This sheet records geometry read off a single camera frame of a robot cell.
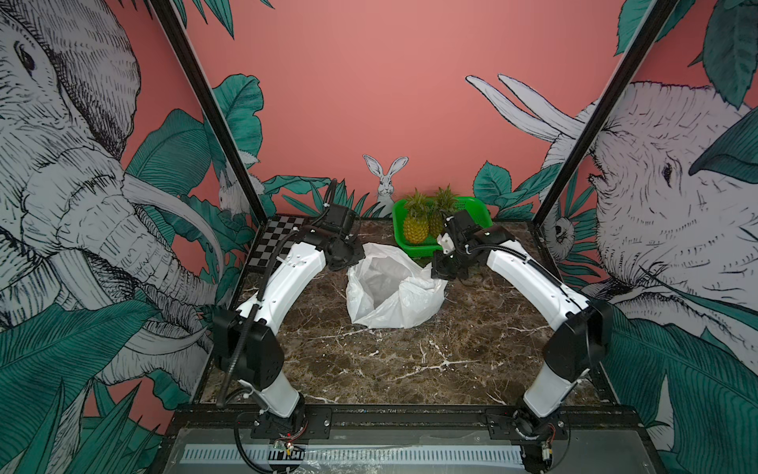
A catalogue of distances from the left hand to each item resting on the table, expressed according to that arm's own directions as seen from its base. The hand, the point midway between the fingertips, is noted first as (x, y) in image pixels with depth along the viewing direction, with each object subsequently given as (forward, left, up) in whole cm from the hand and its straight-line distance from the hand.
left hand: (360, 251), depth 84 cm
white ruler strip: (-46, +3, -21) cm, 51 cm away
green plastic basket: (+33, -45, -14) cm, 57 cm away
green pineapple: (+23, -27, -4) cm, 36 cm away
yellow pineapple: (+20, -19, -8) cm, 29 cm away
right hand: (-6, -19, -2) cm, 20 cm away
